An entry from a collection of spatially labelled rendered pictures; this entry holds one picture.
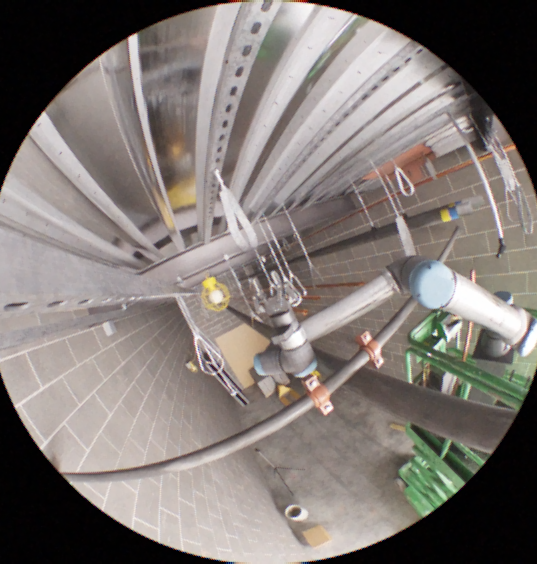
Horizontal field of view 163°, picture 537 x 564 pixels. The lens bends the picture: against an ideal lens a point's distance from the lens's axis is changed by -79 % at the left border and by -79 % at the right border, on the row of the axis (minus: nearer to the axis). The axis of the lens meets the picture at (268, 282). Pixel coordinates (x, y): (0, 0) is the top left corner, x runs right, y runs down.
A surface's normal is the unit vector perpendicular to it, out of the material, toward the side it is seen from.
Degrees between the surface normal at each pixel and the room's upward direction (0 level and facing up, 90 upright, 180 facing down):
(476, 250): 90
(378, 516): 0
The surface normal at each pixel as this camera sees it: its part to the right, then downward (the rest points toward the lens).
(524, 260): -0.85, 0.42
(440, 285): -0.48, 0.22
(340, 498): -0.41, -0.91
